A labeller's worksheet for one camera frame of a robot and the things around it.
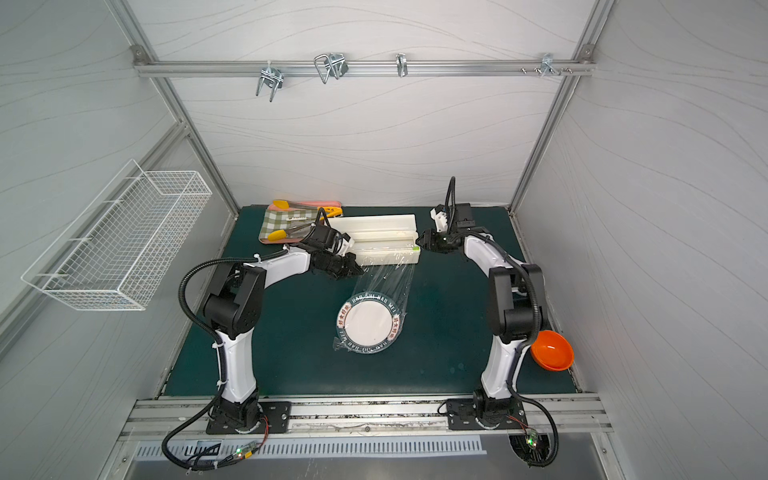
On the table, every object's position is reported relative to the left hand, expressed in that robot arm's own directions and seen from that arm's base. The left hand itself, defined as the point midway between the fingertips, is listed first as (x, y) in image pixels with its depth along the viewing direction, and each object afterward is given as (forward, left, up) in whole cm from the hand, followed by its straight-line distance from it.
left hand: (365, 272), depth 96 cm
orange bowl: (-23, -54, -3) cm, 59 cm away
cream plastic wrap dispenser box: (+11, -5, +4) cm, 12 cm away
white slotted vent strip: (-48, +47, -5) cm, 68 cm away
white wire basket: (-14, +55, +28) cm, 63 cm away
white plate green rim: (-16, -2, -4) cm, 16 cm away
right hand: (+9, -19, +6) cm, 22 cm away
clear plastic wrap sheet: (-3, -9, -1) cm, 9 cm away
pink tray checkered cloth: (+25, +30, -3) cm, 39 cm away
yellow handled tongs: (+12, +13, +16) cm, 23 cm away
